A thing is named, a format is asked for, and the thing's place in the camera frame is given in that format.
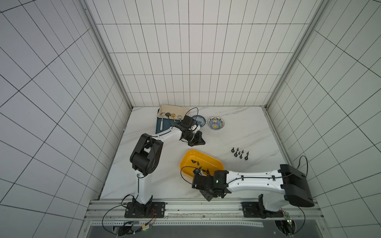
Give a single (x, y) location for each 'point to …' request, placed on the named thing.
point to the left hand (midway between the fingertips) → (203, 144)
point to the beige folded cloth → (171, 109)
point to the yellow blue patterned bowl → (216, 123)
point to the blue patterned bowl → (200, 120)
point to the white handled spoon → (162, 114)
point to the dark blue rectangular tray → (166, 124)
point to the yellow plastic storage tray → (193, 159)
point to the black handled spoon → (168, 114)
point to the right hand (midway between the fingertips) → (204, 193)
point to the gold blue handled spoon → (173, 115)
